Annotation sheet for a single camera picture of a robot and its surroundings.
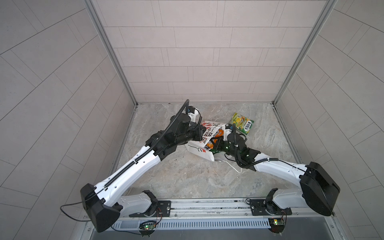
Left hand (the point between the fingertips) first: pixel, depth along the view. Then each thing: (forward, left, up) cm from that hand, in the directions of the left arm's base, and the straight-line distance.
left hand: (210, 128), depth 66 cm
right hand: (+2, 0, -15) cm, 16 cm away
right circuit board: (-34, -31, -29) cm, 54 cm away
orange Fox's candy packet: (+5, -6, -12) cm, 14 cm away
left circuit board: (-34, +27, -25) cm, 51 cm away
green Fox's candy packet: (+23, -24, -27) cm, 43 cm away
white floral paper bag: (+4, -2, -7) cm, 9 cm away
